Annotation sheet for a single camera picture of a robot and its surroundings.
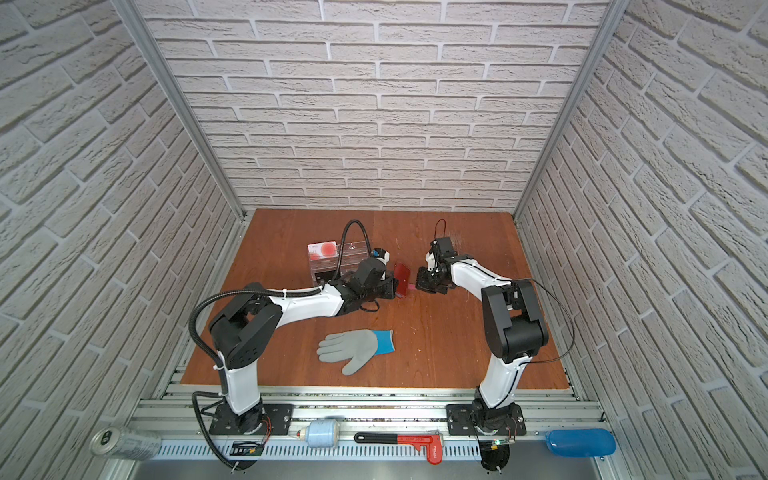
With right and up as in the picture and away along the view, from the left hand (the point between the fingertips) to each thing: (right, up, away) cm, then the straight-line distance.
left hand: (400, 277), depth 91 cm
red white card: (-26, +8, +6) cm, 28 cm away
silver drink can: (-58, -31, -31) cm, 73 cm away
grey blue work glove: (-13, -19, -7) cm, 24 cm away
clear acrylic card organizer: (-25, +6, +7) cm, 27 cm away
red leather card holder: (+1, +1, -2) cm, 2 cm away
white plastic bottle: (-18, -32, -27) cm, 45 cm away
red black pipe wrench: (+7, -37, -22) cm, 44 cm away
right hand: (+6, -2, +4) cm, 8 cm away
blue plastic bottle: (+43, -37, -22) cm, 61 cm away
